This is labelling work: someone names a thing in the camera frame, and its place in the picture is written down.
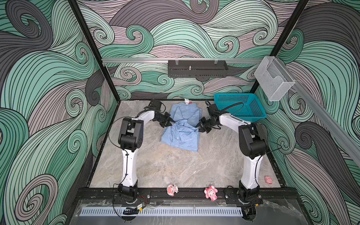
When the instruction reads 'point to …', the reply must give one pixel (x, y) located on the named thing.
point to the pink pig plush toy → (211, 192)
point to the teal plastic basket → (251, 110)
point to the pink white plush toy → (171, 189)
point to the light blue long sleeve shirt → (183, 134)
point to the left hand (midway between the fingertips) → (176, 120)
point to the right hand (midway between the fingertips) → (194, 127)
